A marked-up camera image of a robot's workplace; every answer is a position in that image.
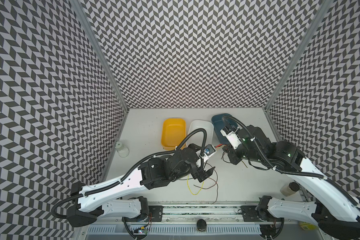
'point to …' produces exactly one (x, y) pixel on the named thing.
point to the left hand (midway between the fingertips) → (207, 156)
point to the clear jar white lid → (122, 150)
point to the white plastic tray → (197, 138)
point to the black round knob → (201, 225)
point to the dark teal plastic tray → (219, 120)
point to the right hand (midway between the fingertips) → (224, 146)
